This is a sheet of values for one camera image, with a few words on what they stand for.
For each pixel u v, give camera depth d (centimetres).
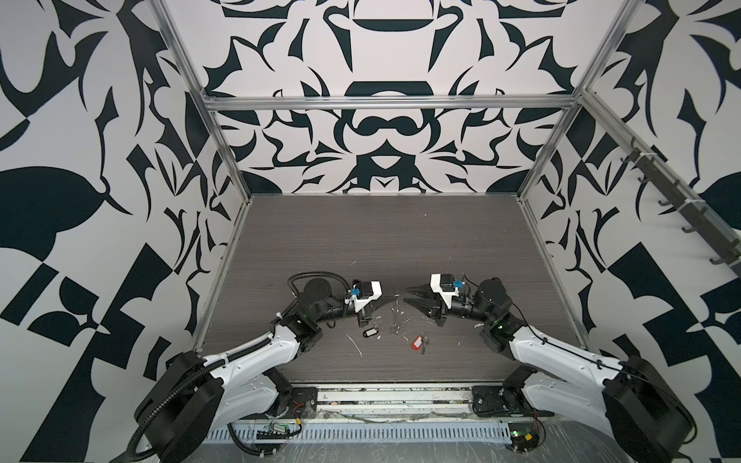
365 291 59
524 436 71
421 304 71
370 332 86
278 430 71
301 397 75
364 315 64
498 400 74
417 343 84
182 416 40
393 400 76
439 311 65
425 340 85
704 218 55
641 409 41
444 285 60
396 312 70
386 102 96
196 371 44
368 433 65
